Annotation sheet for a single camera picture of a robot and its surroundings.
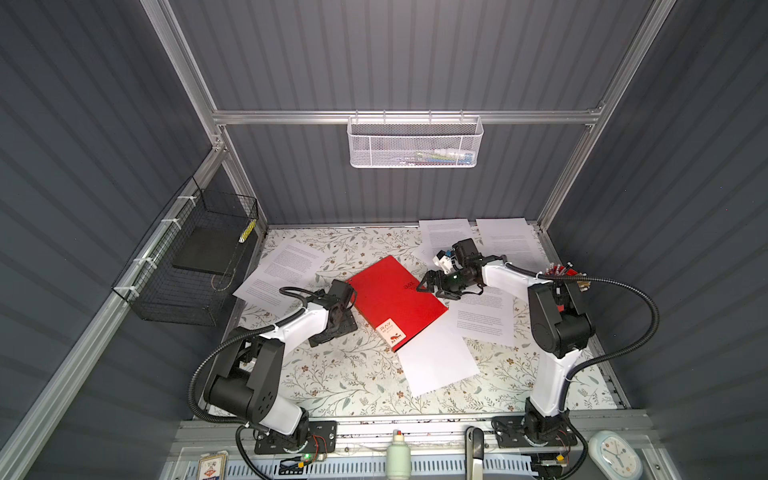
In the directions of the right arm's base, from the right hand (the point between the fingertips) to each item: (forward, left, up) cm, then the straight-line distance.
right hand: (430, 293), depth 95 cm
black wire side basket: (-9, +63, +24) cm, 68 cm away
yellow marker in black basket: (+6, +52, +23) cm, 57 cm away
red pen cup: (+2, -38, +9) cm, 39 cm away
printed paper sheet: (+15, +51, -4) cm, 53 cm away
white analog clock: (-43, -39, -3) cm, 59 cm away
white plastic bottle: (-44, +11, +3) cm, 45 cm away
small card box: (-46, +54, -3) cm, 71 cm away
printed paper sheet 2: (+31, -7, -6) cm, 33 cm away
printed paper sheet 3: (+28, -36, -6) cm, 46 cm away
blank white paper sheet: (-19, -1, -5) cm, 20 cm away
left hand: (-11, +29, -3) cm, 32 cm away
